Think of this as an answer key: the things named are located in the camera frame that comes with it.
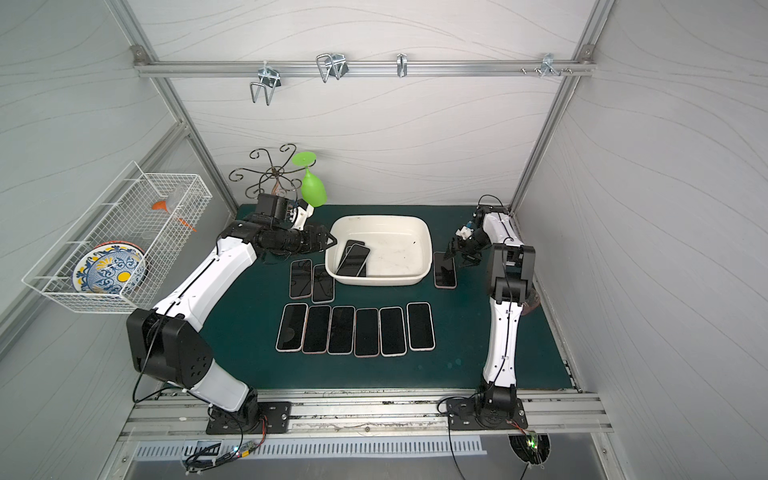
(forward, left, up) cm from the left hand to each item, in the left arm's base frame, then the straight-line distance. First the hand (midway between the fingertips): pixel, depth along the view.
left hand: (327, 244), depth 81 cm
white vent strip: (-45, +25, -25) cm, 58 cm away
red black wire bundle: (-48, +27, -23) cm, 60 cm away
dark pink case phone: (-14, -27, -22) cm, 37 cm away
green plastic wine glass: (+20, +8, +2) cm, 21 cm away
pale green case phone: (-1, +5, -20) cm, 21 cm away
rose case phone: (-15, +4, -22) cm, 27 cm away
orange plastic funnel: (+5, +43, +10) cm, 44 cm away
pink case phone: (-16, -11, -22) cm, 29 cm away
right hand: (+10, -40, -21) cm, 46 cm away
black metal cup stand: (+19, +18, +8) cm, 28 cm away
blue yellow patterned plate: (-17, +41, +12) cm, 46 cm away
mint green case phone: (-15, -3, -23) cm, 28 cm away
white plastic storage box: (+15, -13, -22) cm, 29 cm away
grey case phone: (+8, -4, -20) cm, 22 cm away
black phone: (+6, -36, -23) cm, 44 cm away
